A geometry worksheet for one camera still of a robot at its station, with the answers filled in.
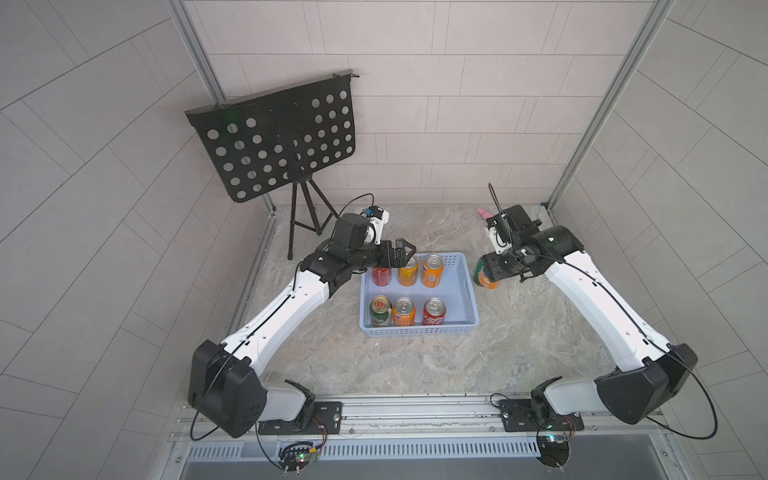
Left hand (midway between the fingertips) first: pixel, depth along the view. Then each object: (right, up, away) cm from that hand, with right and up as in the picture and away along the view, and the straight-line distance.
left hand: (408, 248), depth 75 cm
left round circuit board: (-25, -46, -10) cm, 53 cm away
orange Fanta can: (+18, -8, -6) cm, 21 cm away
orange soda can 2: (+8, -8, +14) cm, 18 cm away
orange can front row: (-1, -17, +3) cm, 18 cm away
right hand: (+22, -4, +1) cm, 23 cm away
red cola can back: (-8, -10, +17) cm, 21 cm away
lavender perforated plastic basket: (+16, -20, +13) cm, 29 cm away
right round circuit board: (+33, -46, -7) cm, 58 cm away
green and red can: (-7, -17, +3) cm, 19 cm away
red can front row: (+7, -17, +4) cm, 19 cm away
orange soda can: (+1, -9, +16) cm, 18 cm away
